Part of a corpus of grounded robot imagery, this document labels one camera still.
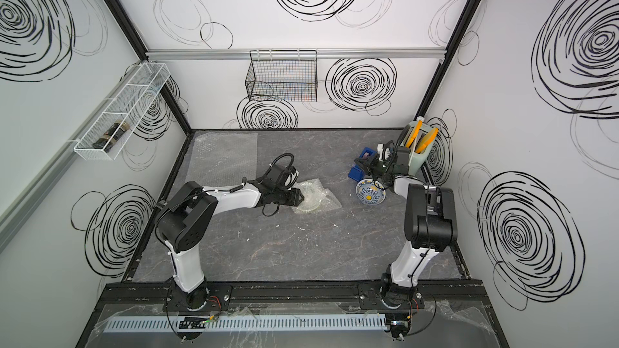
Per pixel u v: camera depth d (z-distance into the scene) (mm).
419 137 970
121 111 723
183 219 497
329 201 888
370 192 965
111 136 666
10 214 510
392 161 772
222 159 1075
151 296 756
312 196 913
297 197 847
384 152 841
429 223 488
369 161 847
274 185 755
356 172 970
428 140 912
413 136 904
